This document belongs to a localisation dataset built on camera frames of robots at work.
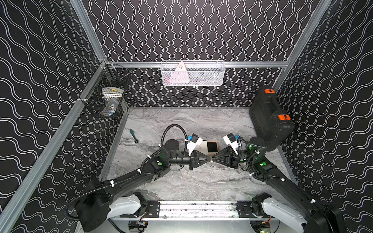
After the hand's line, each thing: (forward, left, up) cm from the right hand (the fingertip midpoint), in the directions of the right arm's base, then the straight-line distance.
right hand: (213, 158), depth 67 cm
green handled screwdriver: (+24, +48, -22) cm, 58 cm away
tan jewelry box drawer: (+19, -4, -23) cm, 31 cm away
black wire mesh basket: (+33, +59, +7) cm, 68 cm away
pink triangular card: (+50, +17, +12) cm, 55 cm away
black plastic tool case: (+24, -37, -4) cm, 44 cm away
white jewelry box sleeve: (+18, +2, -22) cm, 28 cm away
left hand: (-1, +2, +2) cm, 3 cm away
